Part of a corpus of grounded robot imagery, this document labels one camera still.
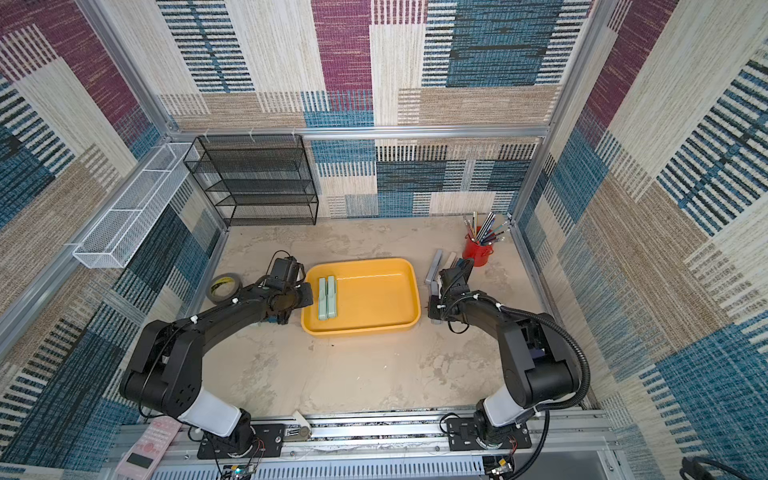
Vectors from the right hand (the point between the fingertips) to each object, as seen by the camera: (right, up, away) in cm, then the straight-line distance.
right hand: (438, 312), depth 95 cm
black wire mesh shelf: (-63, +45, +15) cm, 79 cm away
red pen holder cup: (+14, +18, +7) cm, 24 cm away
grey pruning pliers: (-1, +7, +1) cm, 7 cm away
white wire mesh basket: (-80, +21, -25) cm, 86 cm away
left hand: (-40, +6, -1) cm, 40 cm away
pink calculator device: (-73, -29, -24) cm, 81 cm away
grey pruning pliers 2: (0, +14, +10) cm, 17 cm away
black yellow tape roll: (-71, +7, +7) cm, 72 cm away
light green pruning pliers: (-33, +5, +1) cm, 34 cm away
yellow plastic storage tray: (-20, +4, +6) cm, 22 cm away
